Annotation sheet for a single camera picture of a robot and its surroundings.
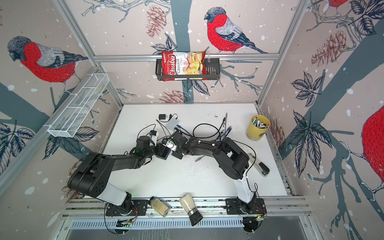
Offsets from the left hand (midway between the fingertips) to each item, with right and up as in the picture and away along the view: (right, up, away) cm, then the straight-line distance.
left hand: (165, 145), depth 92 cm
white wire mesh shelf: (-43, +21, -16) cm, 51 cm away
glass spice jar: (+4, -27, -22) cm, 35 cm away
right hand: (+6, -4, 0) cm, 7 cm away
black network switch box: (0, -3, -6) cm, 7 cm away
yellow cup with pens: (+60, +13, 0) cm, 61 cm away
